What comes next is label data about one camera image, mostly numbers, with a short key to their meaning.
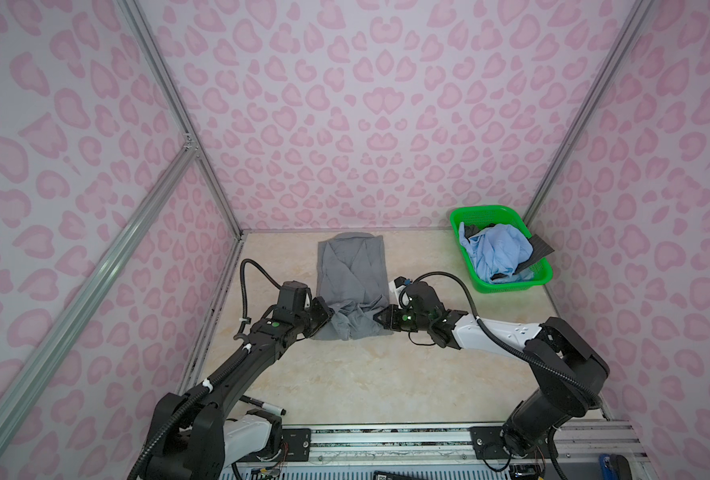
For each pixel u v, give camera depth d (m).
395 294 0.81
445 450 0.74
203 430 0.40
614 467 0.67
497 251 0.95
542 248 1.00
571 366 0.46
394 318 0.76
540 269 0.98
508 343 0.48
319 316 0.75
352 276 1.03
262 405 0.79
